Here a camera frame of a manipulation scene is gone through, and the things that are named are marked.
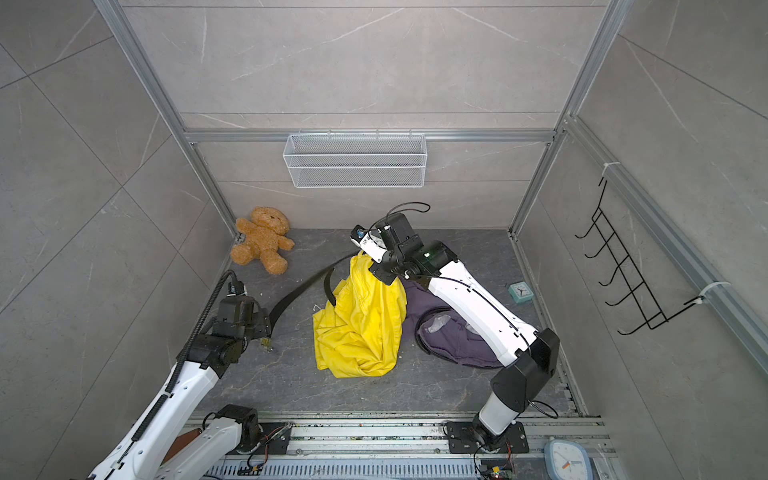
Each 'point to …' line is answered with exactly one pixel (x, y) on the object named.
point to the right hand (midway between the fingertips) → (383, 256)
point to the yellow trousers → (361, 333)
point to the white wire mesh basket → (355, 160)
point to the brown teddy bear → (264, 237)
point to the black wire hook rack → (640, 296)
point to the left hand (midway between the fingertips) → (253, 313)
